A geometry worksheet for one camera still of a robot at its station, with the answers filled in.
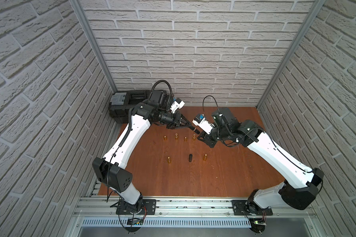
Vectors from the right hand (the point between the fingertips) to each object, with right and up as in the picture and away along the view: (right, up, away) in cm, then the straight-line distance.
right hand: (202, 135), depth 69 cm
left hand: (-5, +6, -3) cm, 8 cm away
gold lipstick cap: (-8, -6, +29) cm, 31 cm away
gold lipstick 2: (+4, -16, +19) cm, 25 cm away
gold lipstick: (-18, -17, +17) cm, 30 cm away
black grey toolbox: (-51, +19, +28) cm, 62 cm away
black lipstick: (-5, -15, +17) cm, 24 cm away
